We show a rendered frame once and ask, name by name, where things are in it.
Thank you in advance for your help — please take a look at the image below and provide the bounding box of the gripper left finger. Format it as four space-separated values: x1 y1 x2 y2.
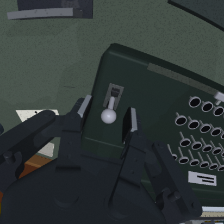
0 94 93 181

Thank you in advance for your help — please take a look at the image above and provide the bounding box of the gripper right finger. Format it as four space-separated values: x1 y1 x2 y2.
108 107 203 217

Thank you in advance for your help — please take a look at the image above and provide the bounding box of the white speckled card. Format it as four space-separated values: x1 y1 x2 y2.
15 109 60 123

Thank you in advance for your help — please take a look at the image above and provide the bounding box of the white card red edge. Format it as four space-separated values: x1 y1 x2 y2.
38 142 55 158

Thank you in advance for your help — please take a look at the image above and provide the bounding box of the white ball-knob lever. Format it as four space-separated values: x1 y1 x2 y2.
100 96 117 125

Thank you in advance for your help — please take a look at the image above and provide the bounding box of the grey lever slot plate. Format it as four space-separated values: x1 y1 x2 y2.
102 83 125 110

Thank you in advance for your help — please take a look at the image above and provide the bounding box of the dark green typewriter body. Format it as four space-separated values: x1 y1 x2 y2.
80 42 224 208

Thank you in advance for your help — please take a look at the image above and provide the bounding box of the grey typewriter lever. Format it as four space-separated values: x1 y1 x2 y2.
213 91 224 105

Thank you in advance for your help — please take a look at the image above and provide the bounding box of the orange brown box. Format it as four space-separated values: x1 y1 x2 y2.
0 154 55 214

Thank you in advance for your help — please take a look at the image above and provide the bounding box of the grey label plate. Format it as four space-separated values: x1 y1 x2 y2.
188 171 217 186

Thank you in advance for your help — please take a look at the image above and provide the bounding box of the white cream flat box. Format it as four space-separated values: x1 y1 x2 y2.
200 206 224 219

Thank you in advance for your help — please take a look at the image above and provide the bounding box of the grey flat bar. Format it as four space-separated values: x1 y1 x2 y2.
7 7 74 20

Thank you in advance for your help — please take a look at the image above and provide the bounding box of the dark blue-grey box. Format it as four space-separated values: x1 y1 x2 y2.
17 0 94 21

